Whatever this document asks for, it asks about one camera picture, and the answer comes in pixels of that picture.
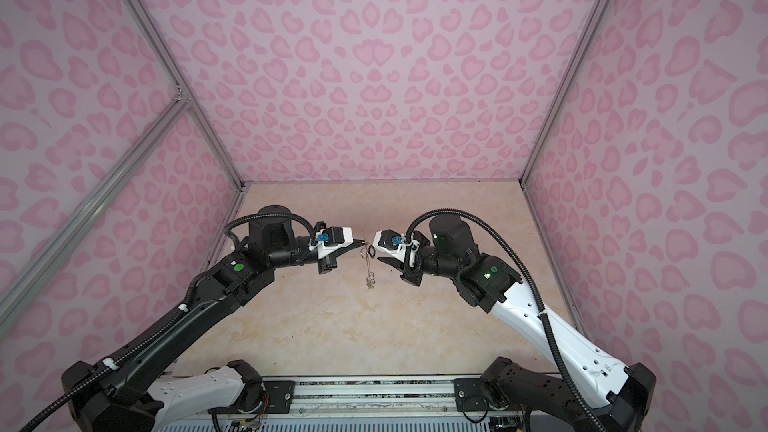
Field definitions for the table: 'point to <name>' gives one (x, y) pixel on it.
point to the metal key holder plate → (367, 253)
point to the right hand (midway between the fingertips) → (385, 249)
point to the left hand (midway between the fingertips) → (361, 234)
